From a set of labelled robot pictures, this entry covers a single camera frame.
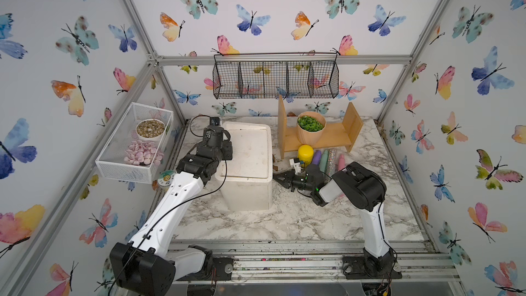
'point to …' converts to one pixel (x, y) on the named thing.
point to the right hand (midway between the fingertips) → (273, 176)
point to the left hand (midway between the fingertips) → (226, 142)
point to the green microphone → (324, 161)
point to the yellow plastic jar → (305, 153)
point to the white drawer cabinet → (246, 181)
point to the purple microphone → (317, 157)
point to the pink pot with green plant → (310, 126)
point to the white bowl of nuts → (150, 129)
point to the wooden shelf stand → (344, 132)
